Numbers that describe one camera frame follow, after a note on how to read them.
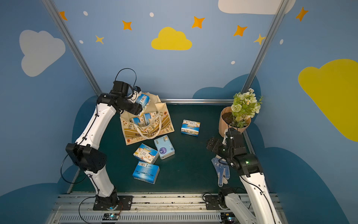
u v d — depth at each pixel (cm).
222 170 86
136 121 95
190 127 100
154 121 98
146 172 78
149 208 73
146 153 86
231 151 50
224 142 62
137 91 73
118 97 59
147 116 98
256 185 41
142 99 81
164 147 91
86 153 46
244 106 84
